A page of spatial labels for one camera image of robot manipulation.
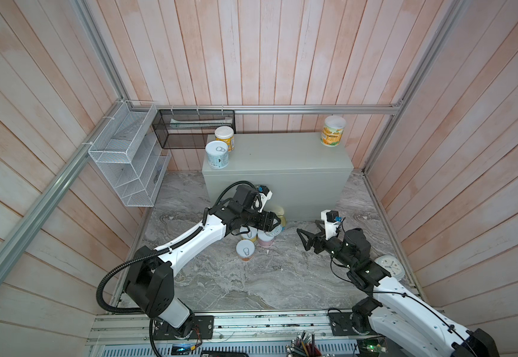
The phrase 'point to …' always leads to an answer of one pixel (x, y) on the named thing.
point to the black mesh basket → (180, 129)
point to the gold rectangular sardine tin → (283, 221)
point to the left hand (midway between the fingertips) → (272, 224)
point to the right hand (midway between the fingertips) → (307, 225)
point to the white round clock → (391, 265)
